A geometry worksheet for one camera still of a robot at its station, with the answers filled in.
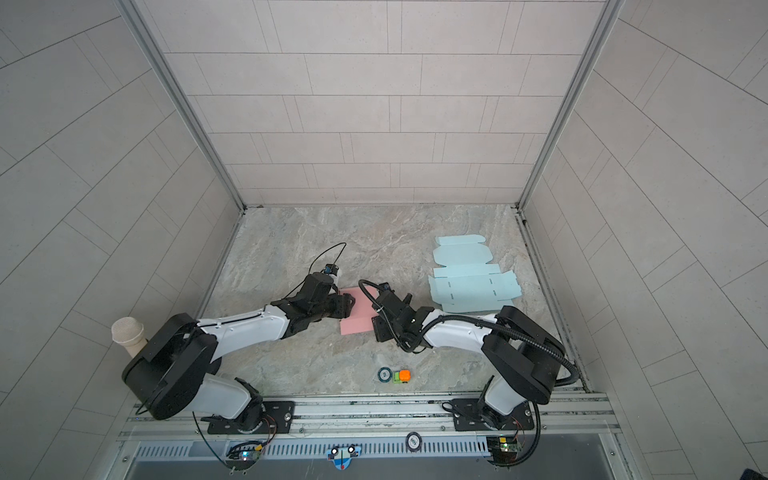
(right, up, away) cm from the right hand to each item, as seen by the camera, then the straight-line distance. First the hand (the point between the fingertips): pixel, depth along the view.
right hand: (378, 328), depth 86 cm
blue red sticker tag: (-7, -21, -20) cm, 30 cm away
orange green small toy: (+7, -9, -10) cm, 15 cm away
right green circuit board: (+30, -21, -18) cm, 41 cm away
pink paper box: (-5, +2, -1) cm, 5 cm away
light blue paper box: (+28, +12, +10) cm, 32 cm away
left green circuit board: (-28, -21, -21) cm, 41 cm away
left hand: (-7, +8, +3) cm, 11 cm away
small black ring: (+2, -11, -9) cm, 14 cm away
